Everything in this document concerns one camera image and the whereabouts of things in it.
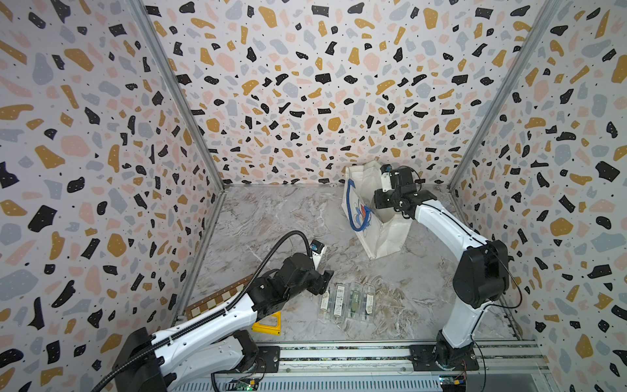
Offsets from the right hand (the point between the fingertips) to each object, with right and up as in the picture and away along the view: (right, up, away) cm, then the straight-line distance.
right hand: (378, 194), depth 91 cm
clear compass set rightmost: (-5, -38, -8) cm, 39 cm away
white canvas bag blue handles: (-1, -13, -6) cm, 15 cm away
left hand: (-19, -24, -15) cm, 34 cm away
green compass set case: (-9, -38, -7) cm, 40 cm away
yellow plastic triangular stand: (-38, -45, -12) cm, 60 cm away
